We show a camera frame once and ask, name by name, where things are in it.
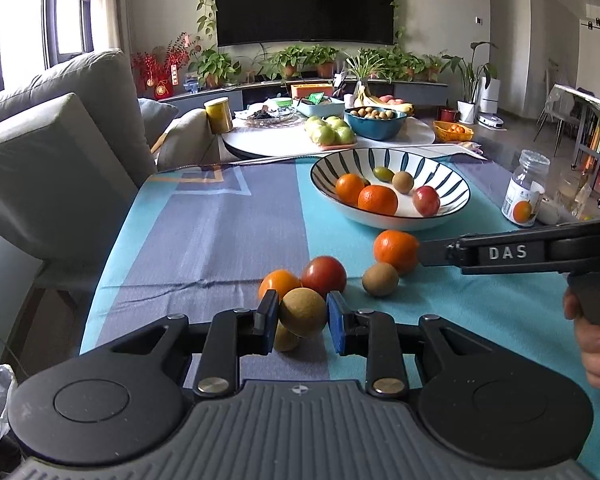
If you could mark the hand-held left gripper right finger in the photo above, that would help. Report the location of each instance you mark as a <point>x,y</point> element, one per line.
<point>337,325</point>

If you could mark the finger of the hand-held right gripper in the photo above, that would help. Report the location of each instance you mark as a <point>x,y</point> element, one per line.
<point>440,252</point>

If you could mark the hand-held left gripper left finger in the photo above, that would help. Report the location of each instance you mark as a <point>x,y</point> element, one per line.
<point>267,327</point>

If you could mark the orange mandarin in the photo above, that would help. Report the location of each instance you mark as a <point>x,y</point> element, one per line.
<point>396,251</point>
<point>377,201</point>
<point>349,186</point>
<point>277,282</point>

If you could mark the red apple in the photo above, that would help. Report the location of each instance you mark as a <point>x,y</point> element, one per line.
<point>426,200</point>
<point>323,272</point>

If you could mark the striped white ceramic bowl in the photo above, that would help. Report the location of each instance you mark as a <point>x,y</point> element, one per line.
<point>445,185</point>

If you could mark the green olive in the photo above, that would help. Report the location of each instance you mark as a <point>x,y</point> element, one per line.
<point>384,174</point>

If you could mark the person's right hand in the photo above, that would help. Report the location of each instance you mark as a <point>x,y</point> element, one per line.
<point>597,355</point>

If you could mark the white round gadget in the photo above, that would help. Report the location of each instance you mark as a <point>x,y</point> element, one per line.
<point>549,212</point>

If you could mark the clear jar with orange label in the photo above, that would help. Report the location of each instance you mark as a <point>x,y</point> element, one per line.
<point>525,185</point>

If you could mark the clear drinking glass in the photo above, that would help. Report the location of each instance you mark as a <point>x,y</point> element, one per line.
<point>572,192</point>

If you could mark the blue patterned tablecloth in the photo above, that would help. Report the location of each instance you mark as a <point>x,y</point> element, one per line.
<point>205,240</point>

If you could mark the orange plastic basket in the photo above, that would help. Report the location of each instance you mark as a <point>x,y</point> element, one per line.
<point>452,132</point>

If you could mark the blue bowl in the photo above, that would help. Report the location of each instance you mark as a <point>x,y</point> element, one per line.
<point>375,130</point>

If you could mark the red pot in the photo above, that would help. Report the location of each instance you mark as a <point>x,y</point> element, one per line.
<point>448,114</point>

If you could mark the dining table with chairs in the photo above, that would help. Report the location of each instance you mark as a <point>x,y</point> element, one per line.
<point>585,110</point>

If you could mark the green apple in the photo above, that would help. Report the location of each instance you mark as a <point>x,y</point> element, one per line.
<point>322,135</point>
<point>336,121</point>
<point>345,135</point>
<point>316,122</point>

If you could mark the pile of small longans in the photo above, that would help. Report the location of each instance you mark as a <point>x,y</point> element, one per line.
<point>375,114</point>

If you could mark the grey television cabinet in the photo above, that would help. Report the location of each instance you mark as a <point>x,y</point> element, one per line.
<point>420,91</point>

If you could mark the bunch of bananas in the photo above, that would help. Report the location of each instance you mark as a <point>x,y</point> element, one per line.
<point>380,101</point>

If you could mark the tall plant in white pot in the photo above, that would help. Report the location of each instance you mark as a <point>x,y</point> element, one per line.
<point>472,80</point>

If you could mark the teal snack tray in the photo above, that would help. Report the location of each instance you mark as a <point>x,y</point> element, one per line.
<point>322,108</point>

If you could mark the white round coffee table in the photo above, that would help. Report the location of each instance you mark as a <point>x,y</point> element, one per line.
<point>275,140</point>

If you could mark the row of potted plants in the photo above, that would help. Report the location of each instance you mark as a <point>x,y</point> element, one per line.
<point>410,62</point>

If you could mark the spider plant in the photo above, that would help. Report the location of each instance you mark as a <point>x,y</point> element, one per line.
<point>365,67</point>

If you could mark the beige cushion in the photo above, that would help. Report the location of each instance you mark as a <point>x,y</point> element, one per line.
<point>185,140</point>

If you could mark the orange box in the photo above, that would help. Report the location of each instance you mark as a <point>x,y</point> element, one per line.
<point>310,90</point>

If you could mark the glass snack plate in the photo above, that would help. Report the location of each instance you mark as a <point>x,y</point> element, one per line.
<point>267,117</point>

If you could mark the yellow tin can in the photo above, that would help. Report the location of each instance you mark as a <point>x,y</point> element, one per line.
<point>218,116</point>

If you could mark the potted green plant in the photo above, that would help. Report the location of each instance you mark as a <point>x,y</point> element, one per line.
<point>290,59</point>
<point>212,66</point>
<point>325,59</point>

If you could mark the grey blue cushion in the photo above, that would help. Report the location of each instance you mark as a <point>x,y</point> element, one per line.
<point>157,120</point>

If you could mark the blue white vase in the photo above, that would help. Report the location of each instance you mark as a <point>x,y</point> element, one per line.
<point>191,84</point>

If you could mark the grey sofa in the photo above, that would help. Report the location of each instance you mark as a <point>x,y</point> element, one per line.
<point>55,160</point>

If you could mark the red berry decoration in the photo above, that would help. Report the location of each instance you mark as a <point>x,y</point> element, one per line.
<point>162,67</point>

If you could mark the beige curtain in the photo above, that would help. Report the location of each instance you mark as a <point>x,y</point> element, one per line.
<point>110,5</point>

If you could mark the dark framed window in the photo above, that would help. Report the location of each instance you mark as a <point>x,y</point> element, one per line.
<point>70,10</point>

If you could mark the wall mounted television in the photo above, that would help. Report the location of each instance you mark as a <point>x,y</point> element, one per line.
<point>305,0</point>

